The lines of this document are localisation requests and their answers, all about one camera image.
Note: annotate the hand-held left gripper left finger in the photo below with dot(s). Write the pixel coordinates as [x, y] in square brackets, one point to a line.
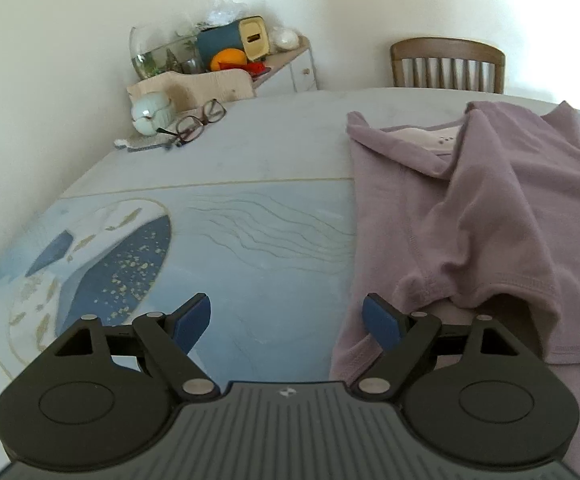
[192, 322]

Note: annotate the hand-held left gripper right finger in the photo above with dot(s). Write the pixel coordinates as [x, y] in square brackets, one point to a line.
[382, 322]

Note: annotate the purple shirt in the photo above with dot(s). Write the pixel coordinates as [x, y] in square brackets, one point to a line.
[470, 210]

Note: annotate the eyeglasses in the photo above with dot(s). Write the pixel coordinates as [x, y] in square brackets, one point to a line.
[177, 136]

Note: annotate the grey woven coaster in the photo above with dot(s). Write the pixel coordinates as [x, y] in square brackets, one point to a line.
[139, 142]

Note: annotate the pale green ceramic pot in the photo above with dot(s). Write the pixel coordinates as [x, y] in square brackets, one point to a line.
[152, 112]

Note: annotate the beige quilted cloth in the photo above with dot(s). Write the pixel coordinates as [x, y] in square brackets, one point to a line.
[204, 87]

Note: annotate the red object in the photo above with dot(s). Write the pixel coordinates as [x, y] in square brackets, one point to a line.
[257, 67]

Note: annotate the orange fruit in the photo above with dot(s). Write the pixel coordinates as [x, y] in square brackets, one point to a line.
[227, 59]

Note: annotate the white sideboard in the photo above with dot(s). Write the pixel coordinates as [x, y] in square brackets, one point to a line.
[295, 70]

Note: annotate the glass fish bowl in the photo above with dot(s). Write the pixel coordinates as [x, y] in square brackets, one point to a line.
[159, 52]

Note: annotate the light wooden slatted chair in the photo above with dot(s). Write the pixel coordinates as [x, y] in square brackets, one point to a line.
[445, 49]

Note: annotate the teal and cream box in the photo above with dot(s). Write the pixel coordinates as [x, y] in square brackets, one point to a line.
[219, 40]

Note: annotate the white round object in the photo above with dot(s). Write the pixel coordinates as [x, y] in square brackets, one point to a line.
[284, 40]

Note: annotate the clear plastic wrapping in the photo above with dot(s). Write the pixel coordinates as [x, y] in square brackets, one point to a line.
[227, 5]

